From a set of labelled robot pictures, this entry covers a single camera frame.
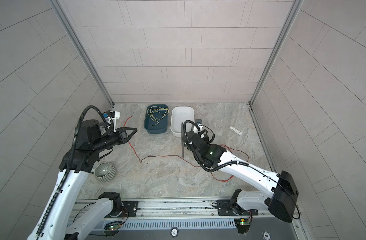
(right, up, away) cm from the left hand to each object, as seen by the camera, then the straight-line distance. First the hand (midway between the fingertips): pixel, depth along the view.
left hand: (139, 129), depth 65 cm
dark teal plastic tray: (-1, +4, +37) cm, 37 cm away
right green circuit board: (+48, -43, +3) cm, 64 cm away
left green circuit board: (-12, -42, -1) cm, 44 cm away
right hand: (+23, -5, +12) cm, 26 cm away
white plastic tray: (+15, +6, +46) cm, 49 cm away
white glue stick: (+53, -4, +34) cm, 63 cm away
